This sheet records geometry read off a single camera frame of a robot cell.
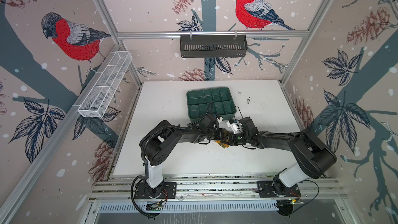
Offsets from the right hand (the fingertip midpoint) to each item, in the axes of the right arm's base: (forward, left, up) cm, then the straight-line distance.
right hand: (222, 142), depth 87 cm
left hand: (+3, -3, +2) cm, 4 cm away
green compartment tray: (+33, +16, -4) cm, 37 cm away
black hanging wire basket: (+57, +6, +28) cm, 64 cm away
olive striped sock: (-1, -1, +2) cm, 2 cm away
